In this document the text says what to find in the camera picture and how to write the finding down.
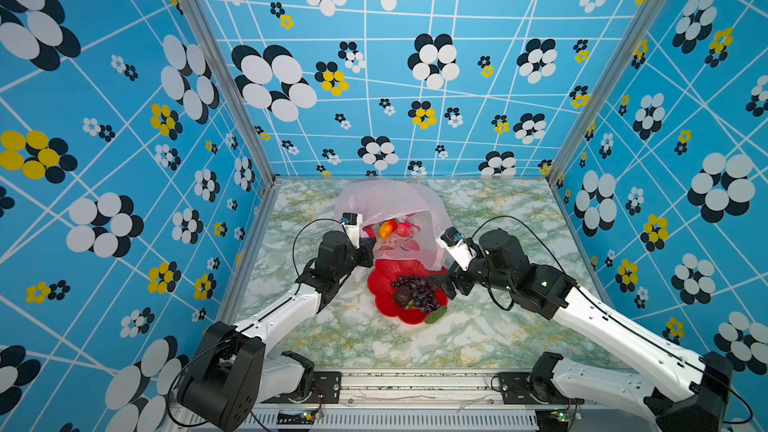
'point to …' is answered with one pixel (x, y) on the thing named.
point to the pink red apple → (404, 229)
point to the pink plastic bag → (403, 218)
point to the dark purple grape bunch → (423, 292)
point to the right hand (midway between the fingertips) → (439, 262)
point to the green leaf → (435, 315)
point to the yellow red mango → (386, 228)
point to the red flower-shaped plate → (380, 282)
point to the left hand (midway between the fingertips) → (378, 238)
